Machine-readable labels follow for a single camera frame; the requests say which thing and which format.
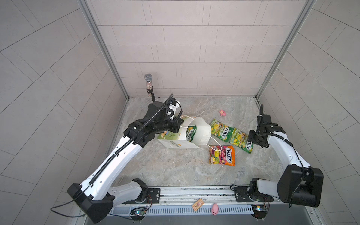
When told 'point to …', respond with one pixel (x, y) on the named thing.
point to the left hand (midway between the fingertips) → (185, 120)
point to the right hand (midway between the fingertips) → (251, 137)
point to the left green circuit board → (138, 213)
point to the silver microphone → (148, 78)
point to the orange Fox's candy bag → (221, 154)
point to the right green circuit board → (260, 211)
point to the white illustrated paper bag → (178, 140)
